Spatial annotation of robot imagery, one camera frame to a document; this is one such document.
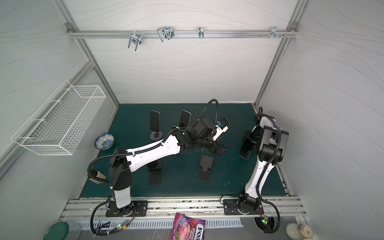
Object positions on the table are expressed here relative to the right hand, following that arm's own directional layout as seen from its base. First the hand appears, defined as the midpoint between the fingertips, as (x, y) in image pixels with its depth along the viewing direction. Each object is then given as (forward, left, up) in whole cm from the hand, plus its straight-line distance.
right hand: (250, 143), depth 97 cm
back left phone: (+6, +63, +13) cm, 64 cm away
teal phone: (-5, +4, +1) cm, 6 cm away
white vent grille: (-46, +48, -1) cm, 66 cm away
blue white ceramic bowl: (-4, +97, +2) cm, 97 cm away
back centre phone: (+9, +43, +13) cm, 46 cm away
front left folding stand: (-24, +58, +2) cm, 63 cm away
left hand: (-15, +22, +22) cm, 34 cm away
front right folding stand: (-22, +30, +5) cm, 38 cm away
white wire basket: (-15, +98, +32) cm, 104 cm away
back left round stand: (+3, +64, 0) cm, 64 cm away
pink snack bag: (-47, +38, +3) cm, 60 cm away
